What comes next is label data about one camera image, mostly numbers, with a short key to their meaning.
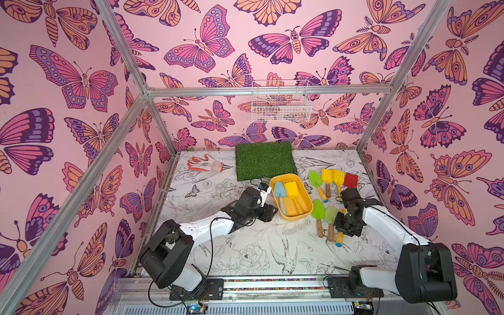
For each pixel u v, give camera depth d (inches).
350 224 28.2
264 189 30.0
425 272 16.3
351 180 41.9
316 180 41.8
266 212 29.4
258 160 44.1
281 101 37.4
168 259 16.9
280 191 39.6
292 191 39.8
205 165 44.3
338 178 41.7
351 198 27.3
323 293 28.7
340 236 32.1
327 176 42.1
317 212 37.1
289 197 38.9
